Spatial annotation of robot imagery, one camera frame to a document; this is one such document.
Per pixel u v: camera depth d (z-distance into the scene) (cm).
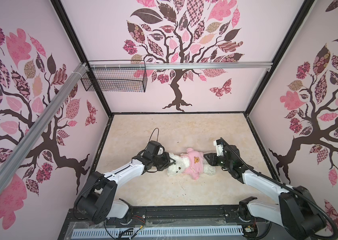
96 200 42
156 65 93
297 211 41
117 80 122
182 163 81
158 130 109
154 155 70
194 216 75
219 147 79
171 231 70
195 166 84
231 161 67
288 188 45
